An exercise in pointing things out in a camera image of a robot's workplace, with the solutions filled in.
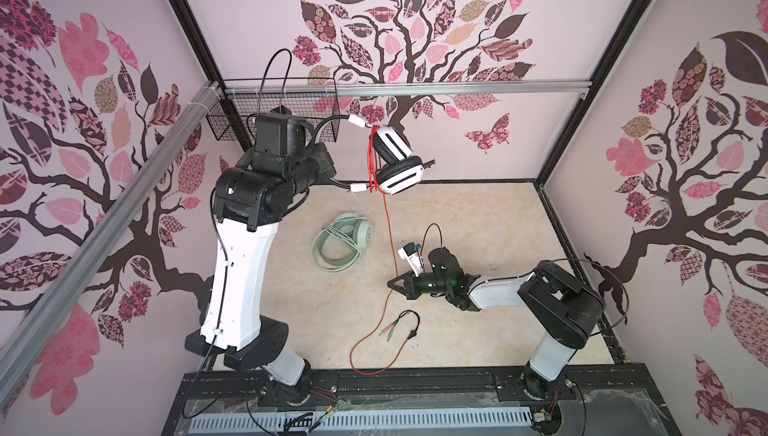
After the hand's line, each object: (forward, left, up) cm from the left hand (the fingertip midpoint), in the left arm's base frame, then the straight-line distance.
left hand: (323, 162), depth 61 cm
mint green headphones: (+11, 0, -39) cm, 41 cm away
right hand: (-9, -14, -37) cm, 41 cm away
